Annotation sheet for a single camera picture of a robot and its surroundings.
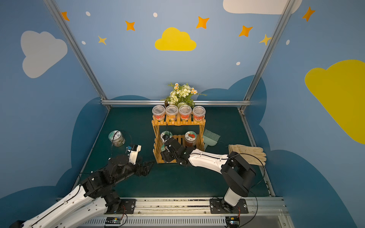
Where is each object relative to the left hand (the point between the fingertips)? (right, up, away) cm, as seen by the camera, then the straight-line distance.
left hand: (148, 158), depth 73 cm
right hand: (+9, +2, +13) cm, 16 cm away
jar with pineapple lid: (+6, +3, +12) cm, 14 cm away
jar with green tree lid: (+7, +10, +19) cm, 23 cm away
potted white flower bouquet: (+17, +35, +13) cm, 41 cm away
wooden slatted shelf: (+3, +2, +8) cm, 9 cm away
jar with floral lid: (-26, +8, +19) cm, 33 cm away
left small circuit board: (-18, -32, -2) cm, 36 cm away
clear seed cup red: (+19, +25, 0) cm, 31 cm away
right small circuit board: (+44, -32, -1) cm, 54 cm away
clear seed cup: (+27, +24, 0) cm, 36 cm away
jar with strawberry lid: (+23, +8, +17) cm, 30 cm away
